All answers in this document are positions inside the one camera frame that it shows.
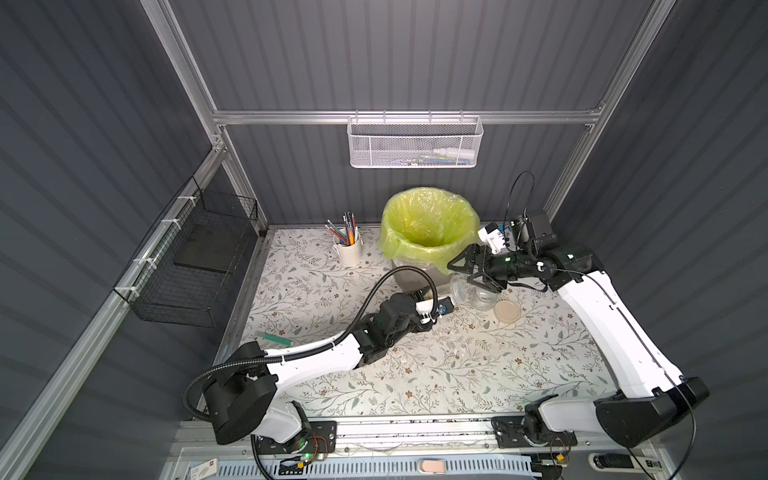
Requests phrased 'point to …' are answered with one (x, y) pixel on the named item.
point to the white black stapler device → (624, 462)
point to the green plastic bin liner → (428, 225)
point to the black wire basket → (182, 273)
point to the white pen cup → (348, 255)
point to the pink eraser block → (434, 466)
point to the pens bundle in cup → (351, 232)
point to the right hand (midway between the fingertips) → (462, 271)
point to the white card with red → (204, 470)
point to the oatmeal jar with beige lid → (466, 293)
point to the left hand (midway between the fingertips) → (434, 297)
